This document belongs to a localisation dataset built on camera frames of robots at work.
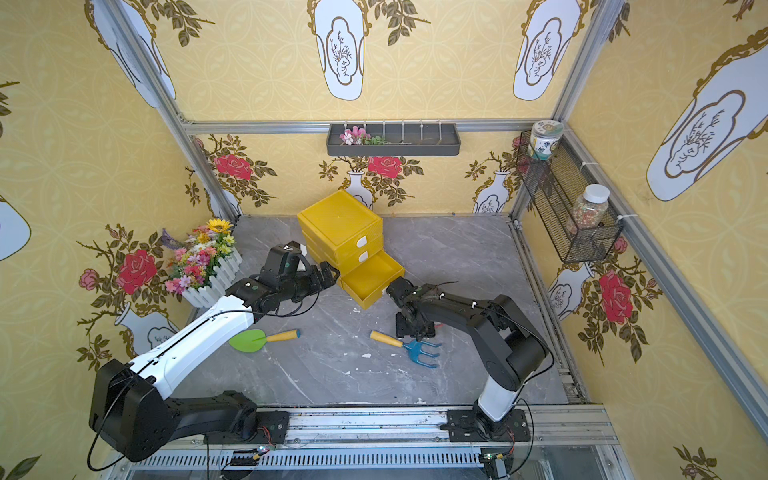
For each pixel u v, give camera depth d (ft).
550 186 3.32
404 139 3.03
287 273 2.07
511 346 1.52
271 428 2.41
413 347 2.88
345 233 2.88
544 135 2.76
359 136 2.89
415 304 2.16
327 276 2.40
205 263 2.88
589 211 2.12
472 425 2.40
